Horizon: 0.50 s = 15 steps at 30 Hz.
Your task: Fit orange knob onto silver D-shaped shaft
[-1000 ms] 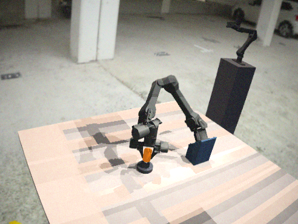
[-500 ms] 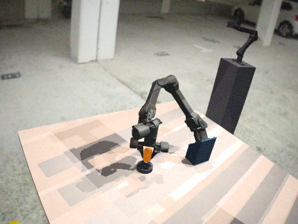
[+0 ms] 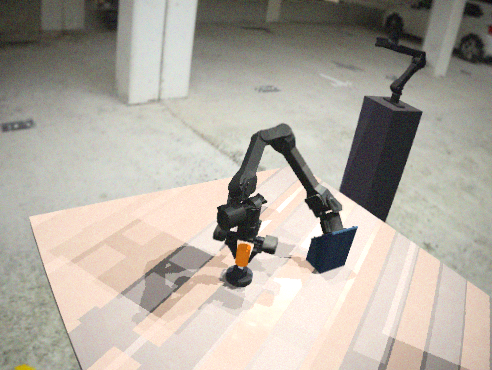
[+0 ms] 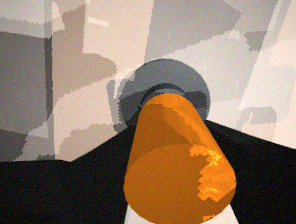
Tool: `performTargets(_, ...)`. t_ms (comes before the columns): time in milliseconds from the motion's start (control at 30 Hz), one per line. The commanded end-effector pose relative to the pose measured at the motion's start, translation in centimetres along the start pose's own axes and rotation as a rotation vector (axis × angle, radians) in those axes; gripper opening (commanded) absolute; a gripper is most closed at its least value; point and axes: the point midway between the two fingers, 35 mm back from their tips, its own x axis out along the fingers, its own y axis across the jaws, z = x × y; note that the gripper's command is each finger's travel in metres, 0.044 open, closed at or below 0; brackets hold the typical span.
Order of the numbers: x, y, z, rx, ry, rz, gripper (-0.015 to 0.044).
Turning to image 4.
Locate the orange knob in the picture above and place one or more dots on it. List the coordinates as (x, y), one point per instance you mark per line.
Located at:
(176, 172)

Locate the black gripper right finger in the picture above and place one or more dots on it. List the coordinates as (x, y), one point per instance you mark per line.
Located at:
(265, 172)

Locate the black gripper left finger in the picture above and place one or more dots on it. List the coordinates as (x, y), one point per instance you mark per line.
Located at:
(86, 190)

